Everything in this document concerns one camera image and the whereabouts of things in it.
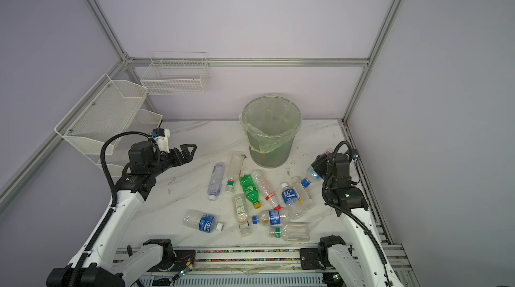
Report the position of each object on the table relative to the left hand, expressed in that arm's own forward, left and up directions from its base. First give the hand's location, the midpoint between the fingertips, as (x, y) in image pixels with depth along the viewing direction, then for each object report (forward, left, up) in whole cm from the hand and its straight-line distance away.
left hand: (187, 151), depth 78 cm
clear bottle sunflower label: (+10, -17, -22) cm, 29 cm away
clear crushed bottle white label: (-2, -8, -21) cm, 23 cm away
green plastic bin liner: (+26, -34, -9) cm, 44 cm away
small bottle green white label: (-14, -20, -18) cm, 30 cm away
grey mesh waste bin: (+9, -39, -17) cm, 44 cm away
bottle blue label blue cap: (-20, -34, -18) cm, 44 cm away
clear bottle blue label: (-22, -6, -18) cm, 29 cm away
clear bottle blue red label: (-10, -48, -2) cm, 49 cm away
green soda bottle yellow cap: (-9, -25, -18) cm, 32 cm away
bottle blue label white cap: (-12, -42, -20) cm, 48 cm away
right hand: (-3, -52, -1) cm, 52 cm away
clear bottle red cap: (-7, -32, -19) cm, 38 cm away
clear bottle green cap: (-24, -43, -23) cm, 55 cm away
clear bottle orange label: (-2, -47, -21) cm, 51 cm away
